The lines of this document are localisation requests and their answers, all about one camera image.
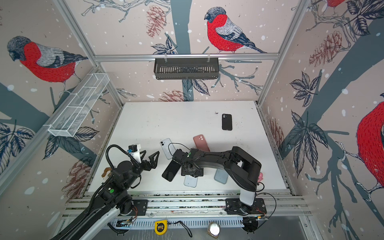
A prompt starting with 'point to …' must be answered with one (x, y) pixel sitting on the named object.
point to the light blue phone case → (221, 176)
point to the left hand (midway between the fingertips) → (151, 152)
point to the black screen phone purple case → (171, 170)
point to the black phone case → (227, 124)
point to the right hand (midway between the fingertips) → (188, 175)
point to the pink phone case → (200, 143)
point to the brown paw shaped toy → (106, 169)
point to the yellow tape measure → (160, 227)
